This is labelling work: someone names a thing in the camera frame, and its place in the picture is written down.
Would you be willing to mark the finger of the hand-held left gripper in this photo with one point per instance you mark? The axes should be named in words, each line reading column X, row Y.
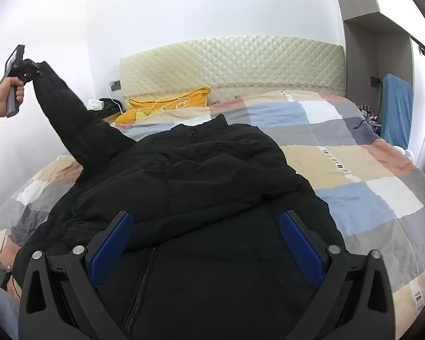
column 35, row 63
column 37, row 73

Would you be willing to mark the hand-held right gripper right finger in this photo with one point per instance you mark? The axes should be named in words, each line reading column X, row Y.
column 304, row 251

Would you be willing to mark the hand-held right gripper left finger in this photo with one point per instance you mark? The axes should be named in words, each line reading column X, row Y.
column 109, row 251

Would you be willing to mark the black puffer jacket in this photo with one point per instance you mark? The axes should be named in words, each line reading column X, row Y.
column 205, row 184

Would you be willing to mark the person's left hand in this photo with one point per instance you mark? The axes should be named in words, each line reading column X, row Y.
column 3, row 95

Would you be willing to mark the white tissue box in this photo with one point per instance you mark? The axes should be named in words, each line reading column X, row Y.
column 94, row 105

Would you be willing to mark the black bag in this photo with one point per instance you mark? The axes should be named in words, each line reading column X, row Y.
column 108, row 108

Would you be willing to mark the wooden nightstand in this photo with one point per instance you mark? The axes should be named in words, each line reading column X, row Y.
column 111, row 118

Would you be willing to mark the checkered patchwork blanket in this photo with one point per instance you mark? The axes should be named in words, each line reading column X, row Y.
column 340, row 170

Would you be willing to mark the yellow pillow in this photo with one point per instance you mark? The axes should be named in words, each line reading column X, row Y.
column 141, row 115

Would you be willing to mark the white and blue plush toy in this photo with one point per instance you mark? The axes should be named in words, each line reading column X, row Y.
column 407, row 154

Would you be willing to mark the row of toiletry bottles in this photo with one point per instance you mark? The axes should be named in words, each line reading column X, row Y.
column 370, row 111

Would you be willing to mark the blue towel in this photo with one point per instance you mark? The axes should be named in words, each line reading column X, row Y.
column 396, row 113

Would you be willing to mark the cream quilted headboard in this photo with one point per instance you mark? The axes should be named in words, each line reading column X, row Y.
column 233, row 63

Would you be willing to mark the grey built-in wardrobe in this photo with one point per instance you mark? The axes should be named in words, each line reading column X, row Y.
column 361, row 35

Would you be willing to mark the grey wall socket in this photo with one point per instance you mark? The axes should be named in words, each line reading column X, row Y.
column 114, row 85

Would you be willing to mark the black wall socket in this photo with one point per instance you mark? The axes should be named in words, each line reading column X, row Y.
column 375, row 80

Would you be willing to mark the black wall rail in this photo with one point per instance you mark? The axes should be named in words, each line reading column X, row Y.
column 424, row 47

